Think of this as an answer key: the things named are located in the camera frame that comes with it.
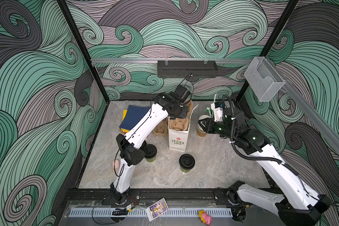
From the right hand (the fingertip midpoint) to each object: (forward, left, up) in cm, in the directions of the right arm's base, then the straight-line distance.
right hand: (200, 122), depth 68 cm
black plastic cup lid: (-7, +26, -19) cm, 33 cm away
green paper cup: (-16, +7, -25) cm, 30 cm away
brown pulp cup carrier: (+5, +8, -9) cm, 13 cm away
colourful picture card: (-34, +22, -28) cm, 49 cm away
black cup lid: (-12, +6, -19) cm, 24 cm away
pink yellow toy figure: (-37, -2, -27) cm, 46 cm away
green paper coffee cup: (-9, +26, -28) cm, 39 cm away
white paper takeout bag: (-1, +10, -16) cm, 19 cm away
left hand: (+9, +8, -4) cm, 13 cm away
